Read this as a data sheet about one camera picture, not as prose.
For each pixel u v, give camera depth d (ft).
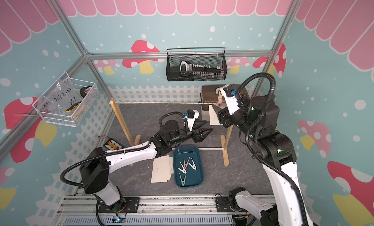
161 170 2.80
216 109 1.58
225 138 3.23
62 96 2.22
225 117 1.49
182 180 2.66
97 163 1.65
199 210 2.44
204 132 2.11
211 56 2.93
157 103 1.97
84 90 2.63
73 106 2.21
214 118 2.28
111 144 3.10
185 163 2.86
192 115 1.98
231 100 1.37
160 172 2.78
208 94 3.23
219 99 1.90
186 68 2.93
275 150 1.10
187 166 2.85
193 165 2.85
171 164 2.85
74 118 2.09
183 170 2.79
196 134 2.04
